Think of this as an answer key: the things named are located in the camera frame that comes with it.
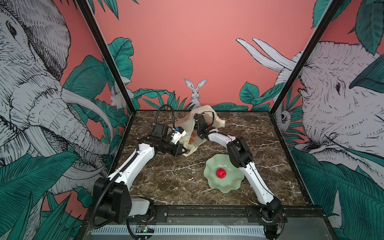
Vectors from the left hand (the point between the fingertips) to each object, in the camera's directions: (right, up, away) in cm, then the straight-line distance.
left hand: (186, 149), depth 79 cm
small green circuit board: (-20, -36, -9) cm, 43 cm away
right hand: (+1, +18, +29) cm, 34 cm away
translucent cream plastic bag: (-1, +15, +13) cm, 20 cm away
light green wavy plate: (+27, -16, +6) cm, 32 cm away
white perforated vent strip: (-16, -38, -7) cm, 42 cm away
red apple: (+19, -14, +4) cm, 24 cm away
